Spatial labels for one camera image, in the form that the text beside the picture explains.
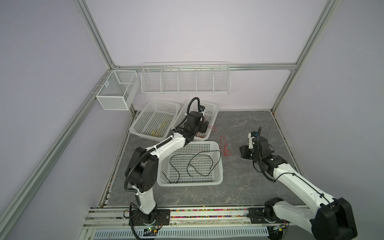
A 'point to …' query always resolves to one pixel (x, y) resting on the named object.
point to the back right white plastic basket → (211, 111)
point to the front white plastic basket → (197, 163)
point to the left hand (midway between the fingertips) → (203, 120)
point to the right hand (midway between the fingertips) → (242, 149)
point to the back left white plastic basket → (155, 120)
